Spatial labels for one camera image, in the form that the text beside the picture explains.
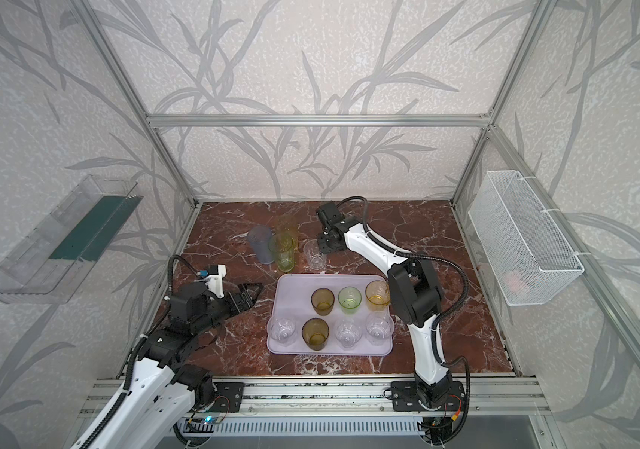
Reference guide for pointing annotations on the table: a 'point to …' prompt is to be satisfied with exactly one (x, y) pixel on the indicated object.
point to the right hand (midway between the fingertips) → (327, 242)
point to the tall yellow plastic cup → (286, 223)
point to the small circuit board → (210, 419)
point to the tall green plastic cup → (283, 245)
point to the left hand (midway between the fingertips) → (255, 291)
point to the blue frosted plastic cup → (260, 237)
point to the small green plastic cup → (349, 298)
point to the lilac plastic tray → (329, 314)
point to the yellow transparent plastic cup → (378, 295)
